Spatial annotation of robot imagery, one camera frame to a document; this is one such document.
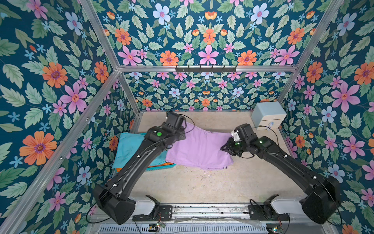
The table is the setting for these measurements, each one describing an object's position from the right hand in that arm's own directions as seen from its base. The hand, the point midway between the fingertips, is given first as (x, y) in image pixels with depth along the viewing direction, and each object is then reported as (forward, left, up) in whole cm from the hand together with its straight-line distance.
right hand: (221, 147), depth 78 cm
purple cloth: (-1, +11, -1) cm, 11 cm away
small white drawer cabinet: (+28, -34, -3) cm, 44 cm away
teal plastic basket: (-8, +39, -12) cm, 41 cm away
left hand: (+4, +21, +8) cm, 23 cm away
